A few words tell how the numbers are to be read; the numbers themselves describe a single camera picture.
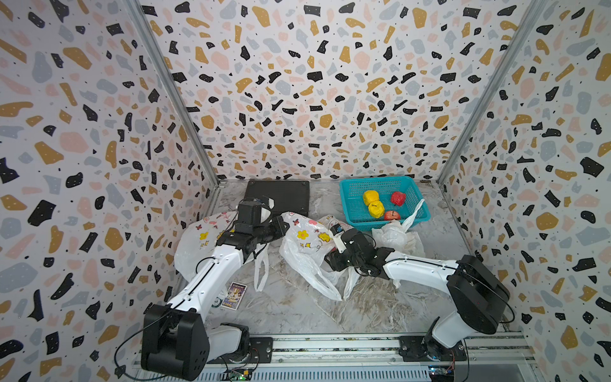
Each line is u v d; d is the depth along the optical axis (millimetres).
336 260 772
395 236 835
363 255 673
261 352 733
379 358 731
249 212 627
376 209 1040
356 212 1123
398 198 1092
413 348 735
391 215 1030
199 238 890
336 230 780
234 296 834
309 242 851
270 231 727
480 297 449
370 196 1092
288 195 1279
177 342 394
